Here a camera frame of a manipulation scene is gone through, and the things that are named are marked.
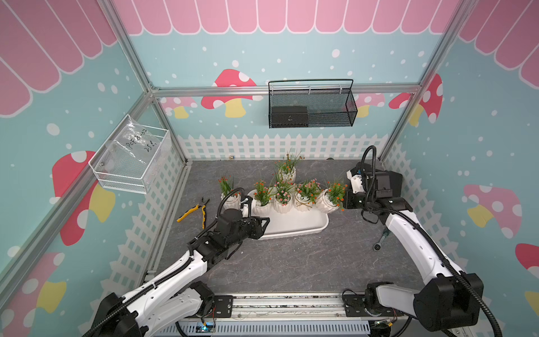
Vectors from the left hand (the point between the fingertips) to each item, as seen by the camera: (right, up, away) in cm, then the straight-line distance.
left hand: (265, 223), depth 78 cm
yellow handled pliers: (-36, +2, +21) cm, 42 cm away
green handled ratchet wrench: (+46, -12, +9) cm, 49 cm away
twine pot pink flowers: (+17, +10, +14) cm, 24 cm away
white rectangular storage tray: (+12, -4, +20) cm, 23 cm away
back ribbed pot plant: (+10, +21, +27) cm, 35 cm away
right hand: (+29, +10, +4) cm, 31 cm away
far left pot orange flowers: (-18, +13, +15) cm, 27 cm away
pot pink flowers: (+7, +8, +9) cm, 14 cm away
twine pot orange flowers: (+25, +10, -2) cm, 26 cm away
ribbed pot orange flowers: (-2, +8, +12) cm, 15 cm away
